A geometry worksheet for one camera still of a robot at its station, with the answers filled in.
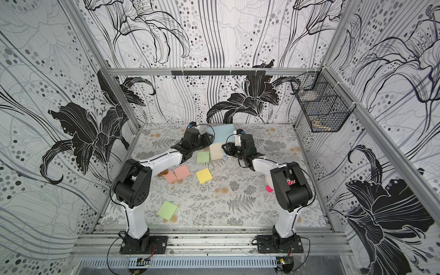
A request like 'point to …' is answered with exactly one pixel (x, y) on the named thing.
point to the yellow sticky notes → (204, 175)
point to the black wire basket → (325, 105)
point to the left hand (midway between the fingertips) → (212, 139)
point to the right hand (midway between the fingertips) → (226, 144)
